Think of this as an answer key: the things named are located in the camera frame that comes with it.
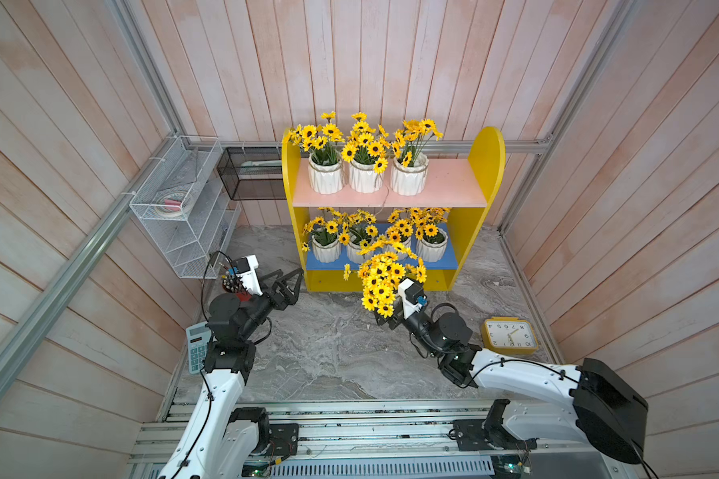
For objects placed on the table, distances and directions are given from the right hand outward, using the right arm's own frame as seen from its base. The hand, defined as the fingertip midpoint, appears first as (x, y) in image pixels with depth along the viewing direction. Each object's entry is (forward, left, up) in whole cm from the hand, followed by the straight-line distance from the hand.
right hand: (382, 283), depth 72 cm
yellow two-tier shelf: (+24, +10, +2) cm, 26 cm away
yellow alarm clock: (-1, -40, -25) cm, 47 cm away
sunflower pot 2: (+20, +5, -4) cm, 21 cm away
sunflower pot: (+19, +16, -5) cm, 26 cm away
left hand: (+2, +22, +1) cm, 22 cm away
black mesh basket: (+35, +39, +8) cm, 52 cm away
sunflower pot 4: (+20, -15, -6) cm, 26 cm away
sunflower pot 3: (+19, -6, +2) cm, 21 cm away
